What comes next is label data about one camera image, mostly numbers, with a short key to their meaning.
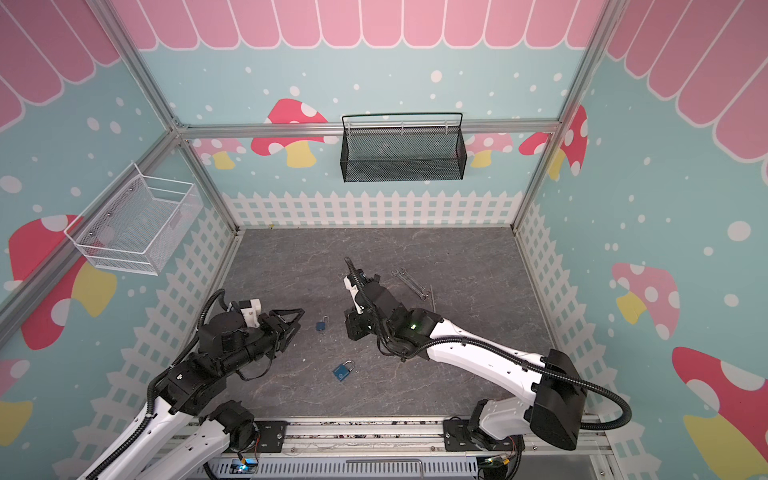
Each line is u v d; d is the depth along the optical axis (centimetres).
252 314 67
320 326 94
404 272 106
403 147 94
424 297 99
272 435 75
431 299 100
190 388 50
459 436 74
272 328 62
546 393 40
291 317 69
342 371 84
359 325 64
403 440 74
